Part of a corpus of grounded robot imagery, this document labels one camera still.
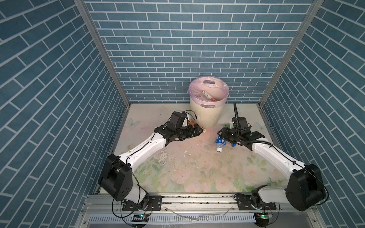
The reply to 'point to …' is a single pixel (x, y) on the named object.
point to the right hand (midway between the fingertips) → (219, 132)
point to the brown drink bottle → (193, 123)
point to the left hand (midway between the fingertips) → (198, 132)
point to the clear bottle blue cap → (234, 145)
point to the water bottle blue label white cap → (220, 142)
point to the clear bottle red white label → (206, 95)
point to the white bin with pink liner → (208, 114)
